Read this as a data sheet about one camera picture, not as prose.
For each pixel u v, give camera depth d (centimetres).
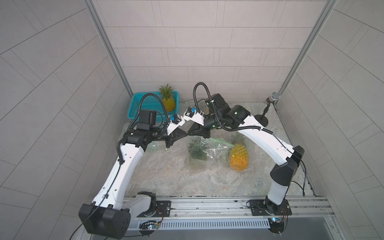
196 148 68
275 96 84
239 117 50
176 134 60
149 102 173
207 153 68
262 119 104
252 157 83
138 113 54
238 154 80
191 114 56
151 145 87
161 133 57
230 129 50
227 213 71
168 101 103
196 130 60
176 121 55
